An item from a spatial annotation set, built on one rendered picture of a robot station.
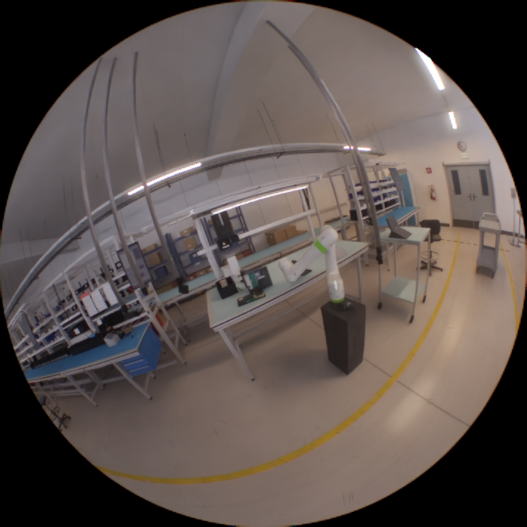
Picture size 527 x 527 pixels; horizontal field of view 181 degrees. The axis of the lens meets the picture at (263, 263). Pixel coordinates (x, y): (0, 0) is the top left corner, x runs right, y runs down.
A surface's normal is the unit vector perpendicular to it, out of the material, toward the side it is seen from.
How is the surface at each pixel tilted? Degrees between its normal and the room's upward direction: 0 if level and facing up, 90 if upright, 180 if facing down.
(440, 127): 90
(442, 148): 90
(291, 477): 0
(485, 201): 90
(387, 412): 0
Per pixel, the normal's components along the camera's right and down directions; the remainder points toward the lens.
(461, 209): -0.88, 0.39
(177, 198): 0.35, 0.16
